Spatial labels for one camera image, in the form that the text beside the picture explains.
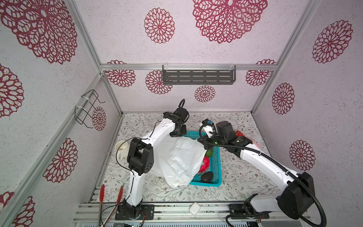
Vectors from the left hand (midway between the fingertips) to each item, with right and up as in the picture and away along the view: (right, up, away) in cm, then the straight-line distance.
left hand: (181, 134), depth 92 cm
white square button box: (+7, -39, -16) cm, 43 cm away
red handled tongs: (-45, -34, -13) cm, 57 cm away
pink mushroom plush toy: (+41, 0, +8) cm, 41 cm away
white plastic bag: (-3, -13, -12) cm, 18 cm away
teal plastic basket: (+22, -20, -1) cm, 30 cm away
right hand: (+9, -1, -14) cm, 17 cm away
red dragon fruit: (+14, -17, -9) cm, 24 cm away
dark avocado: (+15, -24, -11) cm, 30 cm away
